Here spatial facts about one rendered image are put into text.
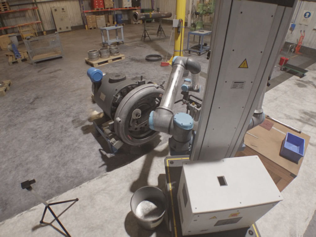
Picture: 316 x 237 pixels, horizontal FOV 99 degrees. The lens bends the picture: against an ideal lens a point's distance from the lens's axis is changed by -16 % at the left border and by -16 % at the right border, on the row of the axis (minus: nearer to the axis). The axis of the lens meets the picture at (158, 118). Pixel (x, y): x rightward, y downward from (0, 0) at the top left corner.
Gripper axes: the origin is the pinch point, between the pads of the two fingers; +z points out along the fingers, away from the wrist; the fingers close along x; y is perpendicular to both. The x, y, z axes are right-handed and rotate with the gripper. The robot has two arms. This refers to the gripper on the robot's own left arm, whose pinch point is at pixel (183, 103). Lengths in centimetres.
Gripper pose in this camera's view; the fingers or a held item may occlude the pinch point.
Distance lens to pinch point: 230.7
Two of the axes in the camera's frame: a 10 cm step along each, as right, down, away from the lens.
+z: 0.0, 7.9, 6.1
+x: -6.5, -4.6, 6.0
